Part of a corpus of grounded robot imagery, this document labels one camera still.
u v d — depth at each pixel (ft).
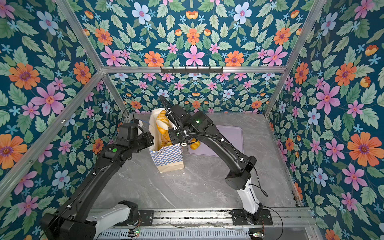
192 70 2.98
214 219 2.41
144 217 2.42
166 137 3.09
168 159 2.60
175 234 2.51
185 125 1.51
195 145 3.17
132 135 1.86
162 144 3.09
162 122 2.42
